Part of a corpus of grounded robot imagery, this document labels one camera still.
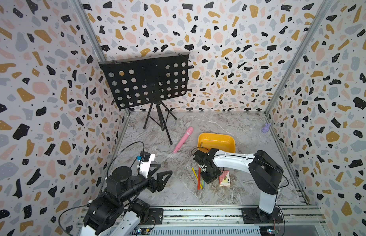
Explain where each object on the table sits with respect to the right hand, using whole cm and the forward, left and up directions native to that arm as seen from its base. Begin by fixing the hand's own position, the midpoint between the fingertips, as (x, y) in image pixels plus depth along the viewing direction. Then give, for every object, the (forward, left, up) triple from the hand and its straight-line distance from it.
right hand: (208, 181), depth 86 cm
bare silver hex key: (+4, +11, +1) cm, 11 cm away
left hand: (-6, +19, +29) cm, 35 cm away
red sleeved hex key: (-1, +5, 0) cm, 5 cm away
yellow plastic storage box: (+28, -13, -1) cm, 31 cm away
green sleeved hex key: (-1, +3, +1) cm, 3 cm away
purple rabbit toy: (+38, -44, +3) cm, 58 cm away
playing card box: (+1, -10, +1) cm, 10 cm away
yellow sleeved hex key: (+3, +7, 0) cm, 7 cm away
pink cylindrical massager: (+33, +13, +3) cm, 36 cm away
